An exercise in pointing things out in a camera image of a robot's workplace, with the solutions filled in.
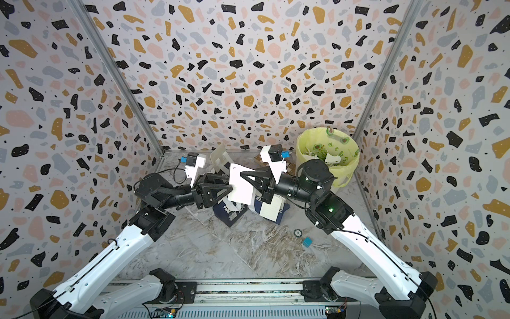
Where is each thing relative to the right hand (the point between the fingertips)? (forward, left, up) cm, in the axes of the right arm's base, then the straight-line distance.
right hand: (244, 176), depth 52 cm
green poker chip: (+5, -19, -46) cm, 50 cm away
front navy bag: (+7, +14, -34) cm, 38 cm away
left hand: (-1, +4, -5) cm, 6 cm away
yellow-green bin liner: (+36, -38, -24) cm, 58 cm away
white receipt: (+5, -7, -28) cm, 29 cm away
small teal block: (0, -23, -45) cm, 51 cm away
